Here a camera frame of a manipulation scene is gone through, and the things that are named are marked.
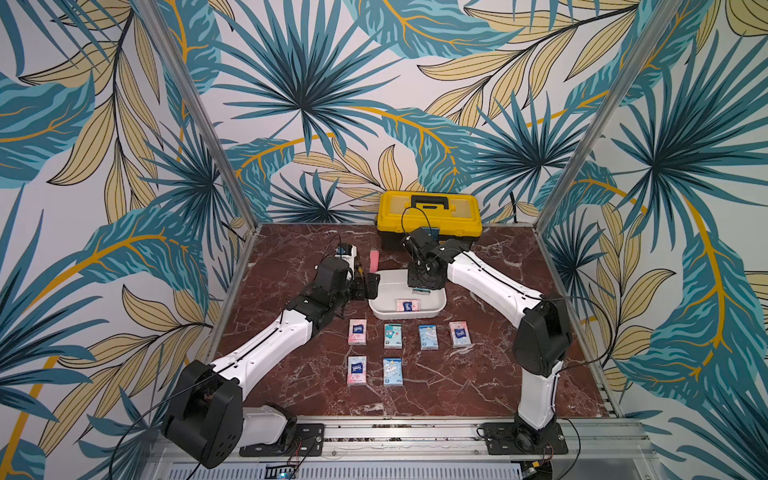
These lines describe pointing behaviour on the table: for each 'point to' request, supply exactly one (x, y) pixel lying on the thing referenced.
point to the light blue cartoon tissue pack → (393, 371)
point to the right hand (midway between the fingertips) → (418, 279)
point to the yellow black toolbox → (458, 215)
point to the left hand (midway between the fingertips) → (364, 279)
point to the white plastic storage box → (398, 299)
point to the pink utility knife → (373, 260)
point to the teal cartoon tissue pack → (393, 336)
